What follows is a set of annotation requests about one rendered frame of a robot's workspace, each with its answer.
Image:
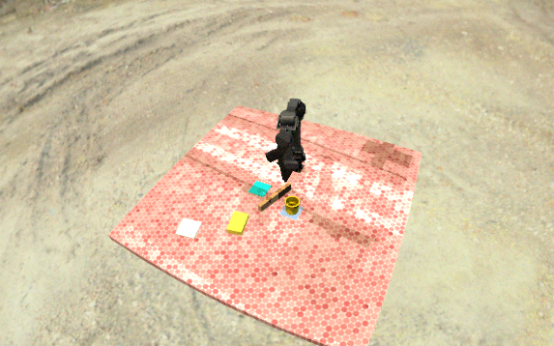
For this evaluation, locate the yellow block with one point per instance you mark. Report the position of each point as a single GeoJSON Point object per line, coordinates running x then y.
{"type": "Point", "coordinates": [237, 223]}

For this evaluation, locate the yellow cup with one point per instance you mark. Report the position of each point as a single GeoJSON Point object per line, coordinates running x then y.
{"type": "Point", "coordinates": [292, 205]}

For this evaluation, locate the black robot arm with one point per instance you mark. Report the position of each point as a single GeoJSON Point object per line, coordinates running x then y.
{"type": "Point", "coordinates": [290, 127]}

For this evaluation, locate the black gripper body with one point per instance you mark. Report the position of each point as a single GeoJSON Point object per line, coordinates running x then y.
{"type": "Point", "coordinates": [288, 162]}

